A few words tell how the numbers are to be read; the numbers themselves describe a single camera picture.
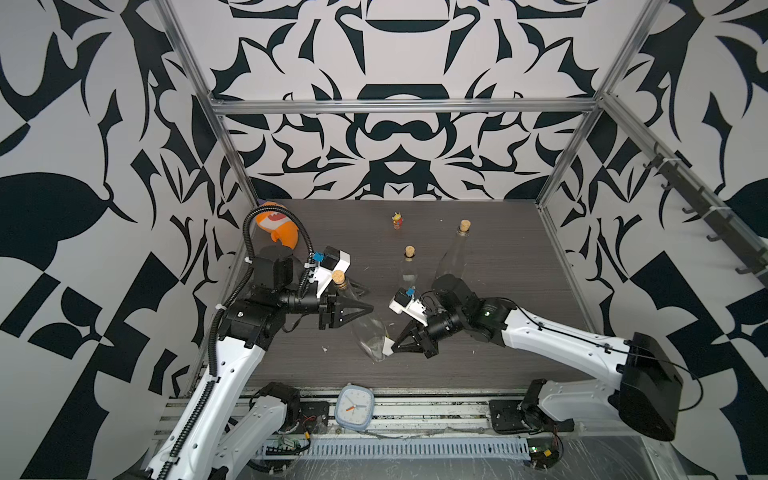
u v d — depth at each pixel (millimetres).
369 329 710
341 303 535
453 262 814
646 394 397
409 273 865
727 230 550
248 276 511
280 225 1044
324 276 533
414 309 658
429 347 625
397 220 1081
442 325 639
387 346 686
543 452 713
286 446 677
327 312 532
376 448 713
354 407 731
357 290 602
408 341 661
